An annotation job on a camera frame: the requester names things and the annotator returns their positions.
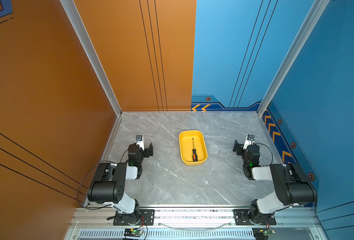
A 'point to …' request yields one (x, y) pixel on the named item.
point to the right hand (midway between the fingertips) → (242, 141)
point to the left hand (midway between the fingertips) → (143, 141)
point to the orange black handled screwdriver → (194, 156)
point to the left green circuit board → (133, 232)
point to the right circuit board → (262, 233)
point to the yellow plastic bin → (186, 146)
